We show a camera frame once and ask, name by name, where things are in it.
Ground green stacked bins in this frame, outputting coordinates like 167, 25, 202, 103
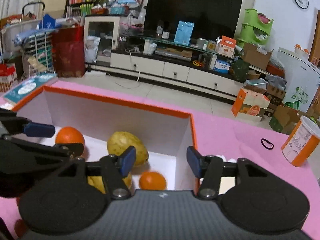
237, 9, 274, 48

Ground yellow pear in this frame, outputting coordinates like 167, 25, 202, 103
107, 131, 149, 167
87, 173, 132, 194

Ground red gift bag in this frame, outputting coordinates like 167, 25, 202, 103
52, 26, 85, 78

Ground orange cardboard box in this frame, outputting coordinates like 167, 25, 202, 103
13, 86, 197, 190

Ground white glass door cabinet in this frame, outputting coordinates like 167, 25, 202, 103
84, 16, 120, 64

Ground red cherry tomato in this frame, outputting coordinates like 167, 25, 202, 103
14, 219, 28, 238

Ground black hair tie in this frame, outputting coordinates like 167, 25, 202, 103
260, 138, 275, 151

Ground metal trolley cart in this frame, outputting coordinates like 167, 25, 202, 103
14, 17, 55, 78

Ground pink flowered tablecloth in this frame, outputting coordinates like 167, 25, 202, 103
0, 80, 320, 240

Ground orange white medicine box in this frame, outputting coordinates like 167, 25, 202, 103
215, 36, 236, 58

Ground brown cardboard box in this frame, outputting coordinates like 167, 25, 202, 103
241, 43, 273, 70

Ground teal book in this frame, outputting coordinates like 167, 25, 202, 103
3, 73, 58, 105

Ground black television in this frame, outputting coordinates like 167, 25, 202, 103
144, 0, 242, 40

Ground orange white carton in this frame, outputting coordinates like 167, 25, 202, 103
231, 88, 270, 122

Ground blue tissue box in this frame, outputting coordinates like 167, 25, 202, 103
214, 60, 230, 74

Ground blue packet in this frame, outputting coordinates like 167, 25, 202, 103
174, 21, 194, 46

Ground white tv cabinet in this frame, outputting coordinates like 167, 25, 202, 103
110, 51, 243, 102

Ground orange white canister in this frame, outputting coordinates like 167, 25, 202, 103
281, 116, 319, 167

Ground white small fridge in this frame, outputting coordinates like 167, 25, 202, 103
277, 47, 319, 112

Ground red white carton box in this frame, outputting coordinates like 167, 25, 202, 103
0, 63, 18, 93

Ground large orange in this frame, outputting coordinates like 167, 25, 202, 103
55, 126, 85, 146

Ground small orange tomato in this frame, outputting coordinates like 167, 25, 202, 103
139, 171, 167, 191

